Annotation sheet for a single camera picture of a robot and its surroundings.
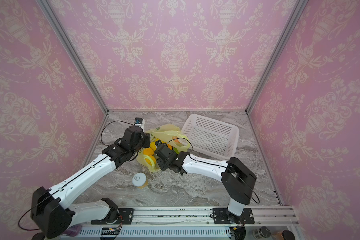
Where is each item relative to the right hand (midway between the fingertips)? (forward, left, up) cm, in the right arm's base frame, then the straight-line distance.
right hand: (163, 158), depth 84 cm
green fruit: (+3, -7, +3) cm, 8 cm away
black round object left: (-33, +50, +1) cm, 60 cm away
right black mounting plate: (-28, -28, -9) cm, 41 cm away
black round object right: (-37, -53, 0) cm, 64 cm away
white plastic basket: (+20, -30, -11) cm, 38 cm away
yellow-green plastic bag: (+4, -6, +16) cm, 18 cm away
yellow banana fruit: (-8, +5, +14) cm, 17 cm away
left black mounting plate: (-26, +19, -10) cm, 34 cm away
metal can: (-36, -42, -1) cm, 56 cm away
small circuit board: (-32, +27, -13) cm, 43 cm away
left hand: (+8, +7, +12) cm, 16 cm away
